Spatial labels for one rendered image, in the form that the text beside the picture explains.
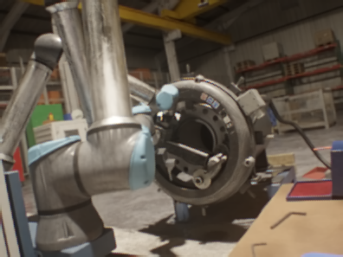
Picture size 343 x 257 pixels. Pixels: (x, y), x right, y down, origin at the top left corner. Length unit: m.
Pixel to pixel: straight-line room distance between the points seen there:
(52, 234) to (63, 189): 0.12
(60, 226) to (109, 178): 0.18
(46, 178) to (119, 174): 0.19
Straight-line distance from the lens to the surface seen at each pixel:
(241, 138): 1.53
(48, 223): 0.81
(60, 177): 0.76
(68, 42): 1.01
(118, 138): 0.71
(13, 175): 0.85
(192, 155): 1.64
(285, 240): 0.60
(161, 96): 1.34
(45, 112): 8.88
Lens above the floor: 0.72
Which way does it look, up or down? 1 degrees up
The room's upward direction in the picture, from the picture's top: 10 degrees counter-clockwise
